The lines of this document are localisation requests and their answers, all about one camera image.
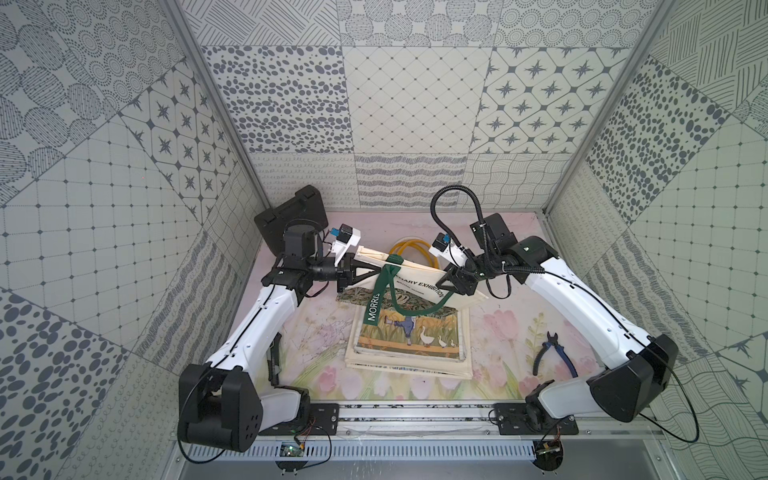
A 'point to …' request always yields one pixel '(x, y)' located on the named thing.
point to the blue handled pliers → (552, 340)
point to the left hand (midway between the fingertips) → (384, 273)
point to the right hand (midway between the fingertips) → (447, 281)
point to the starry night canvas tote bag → (411, 365)
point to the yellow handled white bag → (438, 335)
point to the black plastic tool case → (306, 203)
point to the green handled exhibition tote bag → (400, 285)
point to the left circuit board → (291, 449)
